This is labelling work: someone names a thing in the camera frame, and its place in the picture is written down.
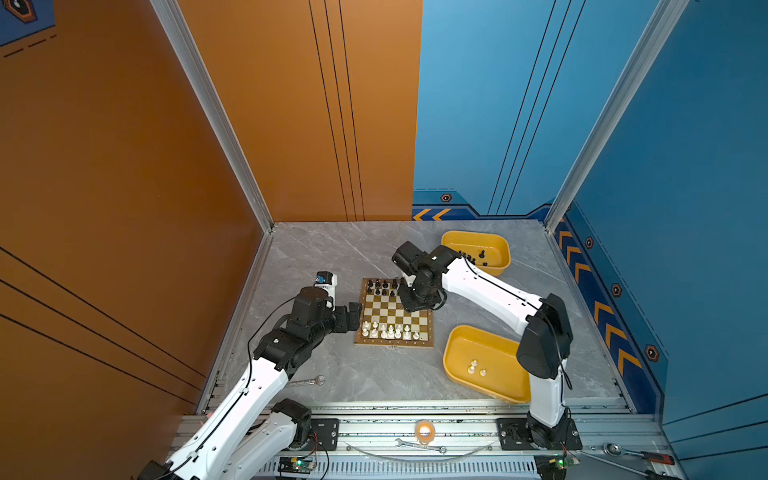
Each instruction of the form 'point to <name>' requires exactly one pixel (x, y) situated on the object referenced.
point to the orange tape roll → (425, 432)
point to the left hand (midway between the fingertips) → (347, 302)
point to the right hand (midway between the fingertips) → (407, 307)
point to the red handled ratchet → (615, 450)
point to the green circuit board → (296, 465)
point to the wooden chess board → (383, 319)
